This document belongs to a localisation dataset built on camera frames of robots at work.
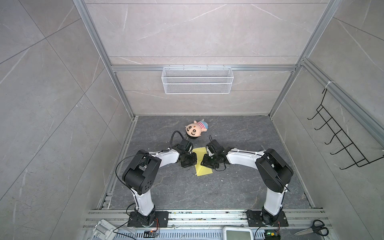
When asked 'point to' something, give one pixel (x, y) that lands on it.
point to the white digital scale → (237, 233)
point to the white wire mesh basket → (197, 80)
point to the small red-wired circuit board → (150, 234)
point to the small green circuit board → (270, 235)
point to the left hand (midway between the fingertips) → (197, 159)
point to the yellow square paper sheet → (201, 170)
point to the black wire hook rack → (358, 158)
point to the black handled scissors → (318, 227)
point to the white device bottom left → (104, 230)
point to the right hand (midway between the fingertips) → (202, 163)
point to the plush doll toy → (194, 130)
